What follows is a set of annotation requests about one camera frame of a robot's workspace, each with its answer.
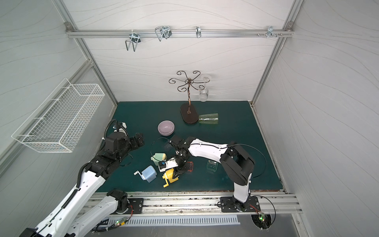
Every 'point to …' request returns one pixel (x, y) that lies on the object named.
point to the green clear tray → (211, 166)
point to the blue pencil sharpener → (149, 174)
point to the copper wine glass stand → (188, 110)
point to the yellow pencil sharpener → (169, 175)
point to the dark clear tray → (169, 146)
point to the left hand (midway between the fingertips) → (136, 136)
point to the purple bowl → (166, 128)
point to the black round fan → (263, 221)
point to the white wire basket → (59, 124)
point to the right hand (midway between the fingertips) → (172, 170)
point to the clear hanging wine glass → (204, 93)
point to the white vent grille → (142, 220)
